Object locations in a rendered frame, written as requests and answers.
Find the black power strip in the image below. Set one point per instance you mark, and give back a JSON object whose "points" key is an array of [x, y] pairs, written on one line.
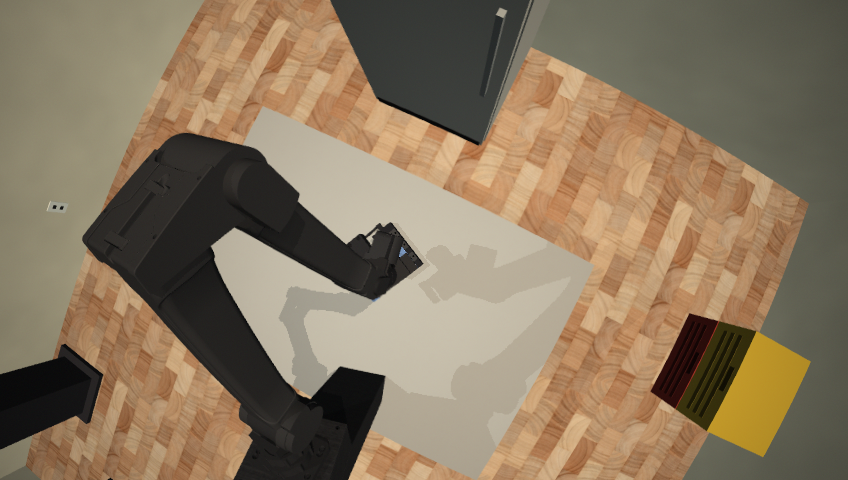
{"points": [[392, 230]]}

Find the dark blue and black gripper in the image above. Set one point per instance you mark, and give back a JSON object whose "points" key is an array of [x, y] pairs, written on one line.
{"points": [[401, 271]]}

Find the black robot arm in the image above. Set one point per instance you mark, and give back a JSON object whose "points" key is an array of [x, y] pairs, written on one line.
{"points": [[157, 233]]}

